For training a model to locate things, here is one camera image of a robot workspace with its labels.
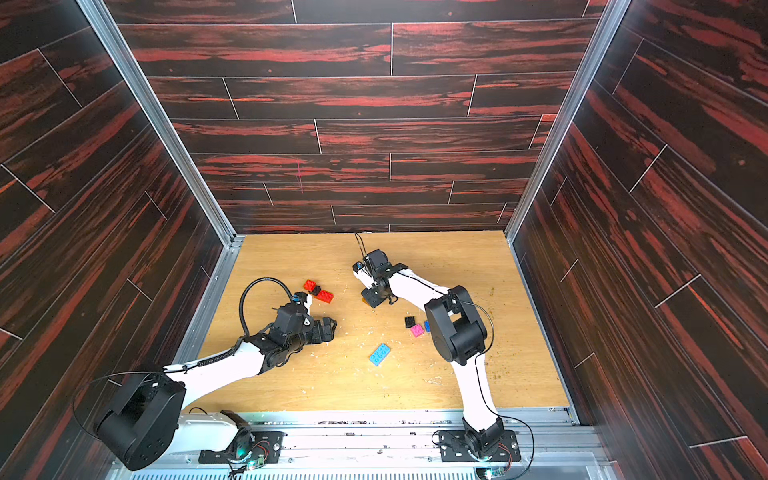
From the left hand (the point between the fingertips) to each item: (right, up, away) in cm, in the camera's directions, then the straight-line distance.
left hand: (327, 324), depth 90 cm
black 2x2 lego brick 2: (+25, 0, +6) cm, 26 cm away
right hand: (+16, +9, +12) cm, 22 cm away
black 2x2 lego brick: (-6, +9, +12) cm, 16 cm away
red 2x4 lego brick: (-3, +7, +12) cm, 14 cm away
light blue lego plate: (+16, -9, -1) cm, 18 cm away
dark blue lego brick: (+31, -2, +6) cm, 32 cm away
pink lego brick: (+28, -3, +4) cm, 28 cm away
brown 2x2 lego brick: (+11, +6, +11) cm, 16 cm away
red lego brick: (-8, +11, +10) cm, 17 cm away
